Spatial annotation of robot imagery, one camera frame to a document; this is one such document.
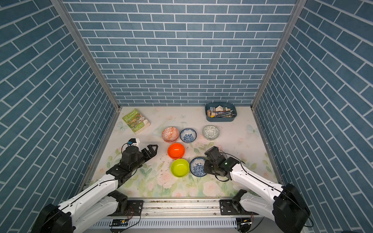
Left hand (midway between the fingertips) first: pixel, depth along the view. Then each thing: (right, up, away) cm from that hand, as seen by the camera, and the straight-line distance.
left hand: (157, 149), depth 84 cm
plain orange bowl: (+10, -3, +11) cm, 15 cm away
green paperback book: (-22, +16, +24) cm, 37 cm away
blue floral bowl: (+17, +6, +18) cm, 26 cm away
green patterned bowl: (+34, +8, +19) cm, 39 cm away
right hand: (+28, -11, -1) cm, 30 cm away
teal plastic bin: (+53, +28, +33) cm, 68 cm away
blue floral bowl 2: (+23, -11, +3) cm, 26 cm away
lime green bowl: (+13, -12, +3) cm, 18 cm away
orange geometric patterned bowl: (+5, +7, +15) cm, 18 cm away
